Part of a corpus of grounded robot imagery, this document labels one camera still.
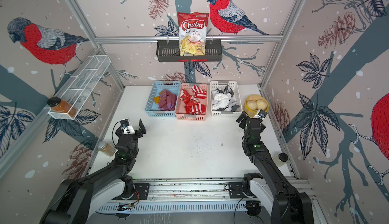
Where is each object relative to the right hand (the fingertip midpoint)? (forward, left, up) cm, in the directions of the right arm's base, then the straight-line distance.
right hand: (249, 114), depth 84 cm
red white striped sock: (+26, +30, -11) cm, 41 cm away
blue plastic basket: (+13, +64, -14) cm, 66 cm away
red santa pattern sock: (+13, +31, -13) cm, 36 cm away
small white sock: (+13, +13, -7) cm, 20 cm away
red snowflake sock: (+22, +40, -13) cm, 48 cm away
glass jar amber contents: (-20, +78, -7) cm, 81 cm away
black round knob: (-19, -19, -14) cm, 30 cm away
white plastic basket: (+34, +3, -11) cm, 36 cm away
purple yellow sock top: (+16, +52, -9) cm, 55 cm away
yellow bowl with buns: (+15, -7, -9) cm, 19 cm away
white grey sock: (+19, +17, -5) cm, 26 cm away
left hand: (-5, +65, 0) cm, 65 cm away
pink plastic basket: (+10, +43, -16) cm, 46 cm away
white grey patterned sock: (+29, +9, -10) cm, 32 cm away
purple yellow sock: (+20, +58, -13) cm, 62 cm away
